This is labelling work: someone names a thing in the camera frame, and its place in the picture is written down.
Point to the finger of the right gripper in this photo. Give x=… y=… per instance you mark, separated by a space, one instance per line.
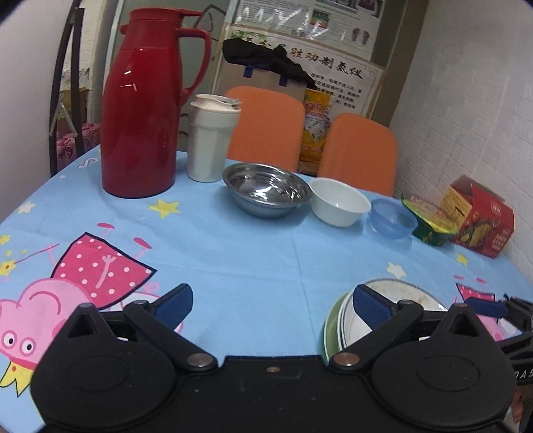
x=488 y=308

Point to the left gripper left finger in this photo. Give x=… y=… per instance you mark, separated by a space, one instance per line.
x=112 y=369

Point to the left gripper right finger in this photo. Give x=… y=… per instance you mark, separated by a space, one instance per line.
x=420 y=369

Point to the white plate with gold rim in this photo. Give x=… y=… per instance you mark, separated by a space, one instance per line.
x=394 y=290

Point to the light green plate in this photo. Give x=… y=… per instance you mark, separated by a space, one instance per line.
x=329 y=333

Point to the person's right hand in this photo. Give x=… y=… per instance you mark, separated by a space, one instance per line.
x=517 y=406

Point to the red cracker box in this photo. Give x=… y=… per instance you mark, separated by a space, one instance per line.
x=484 y=222

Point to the green instant noodle bowl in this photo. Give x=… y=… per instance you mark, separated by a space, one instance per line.
x=434 y=226

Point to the blue plastic bowl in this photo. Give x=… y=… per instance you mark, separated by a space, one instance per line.
x=391 y=219

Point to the blue cartoon tablecloth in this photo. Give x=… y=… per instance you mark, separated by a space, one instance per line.
x=261 y=287

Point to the white ceramic bowl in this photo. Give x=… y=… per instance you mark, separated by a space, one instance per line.
x=336 y=203

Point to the right orange chair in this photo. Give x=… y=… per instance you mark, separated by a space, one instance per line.
x=361 y=153

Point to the orange chair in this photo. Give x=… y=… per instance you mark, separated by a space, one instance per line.
x=269 y=129
x=361 y=153

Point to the stainless steel bowl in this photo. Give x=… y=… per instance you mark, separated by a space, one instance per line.
x=265 y=191

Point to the yellow snack bag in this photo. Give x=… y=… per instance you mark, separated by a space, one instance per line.
x=316 y=124

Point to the white plastic cup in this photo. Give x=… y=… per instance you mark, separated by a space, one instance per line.
x=212 y=121

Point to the red thermos jug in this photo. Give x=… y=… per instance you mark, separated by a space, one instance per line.
x=142 y=102

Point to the left orange chair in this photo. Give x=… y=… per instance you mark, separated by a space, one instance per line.
x=269 y=129

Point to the poster with Chinese text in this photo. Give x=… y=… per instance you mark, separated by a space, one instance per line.
x=333 y=41

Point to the brown paper bag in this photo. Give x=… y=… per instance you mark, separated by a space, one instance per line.
x=234 y=75

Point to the black cloth on bag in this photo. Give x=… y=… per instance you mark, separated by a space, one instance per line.
x=253 y=57

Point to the black metal chair frame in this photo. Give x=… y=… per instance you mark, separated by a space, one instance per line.
x=71 y=33

